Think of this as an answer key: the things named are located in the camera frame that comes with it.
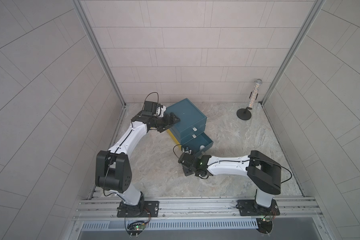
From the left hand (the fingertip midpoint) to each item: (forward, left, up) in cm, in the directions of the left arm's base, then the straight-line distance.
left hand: (177, 121), depth 84 cm
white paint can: (-9, -15, -14) cm, 23 cm away
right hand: (-20, -5, -19) cm, 28 cm away
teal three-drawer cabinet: (-8, -7, +2) cm, 11 cm away
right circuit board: (-47, -42, -19) cm, 66 cm away
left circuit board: (-48, +16, -15) cm, 53 cm away
